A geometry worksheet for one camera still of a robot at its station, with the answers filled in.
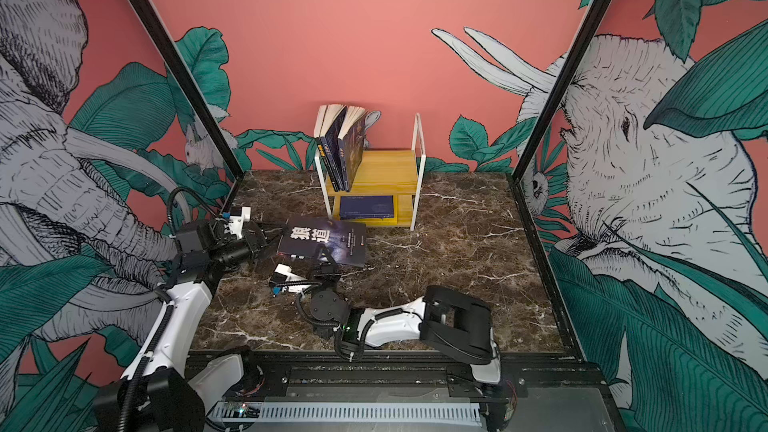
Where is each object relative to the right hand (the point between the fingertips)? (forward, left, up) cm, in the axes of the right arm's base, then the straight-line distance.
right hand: (322, 244), depth 71 cm
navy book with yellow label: (+26, -8, -18) cm, 32 cm away
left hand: (+4, +11, -1) cm, 12 cm away
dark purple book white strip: (+3, -5, -3) cm, 7 cm away
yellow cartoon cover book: (+29, -20, -20) cm, 41 cm away
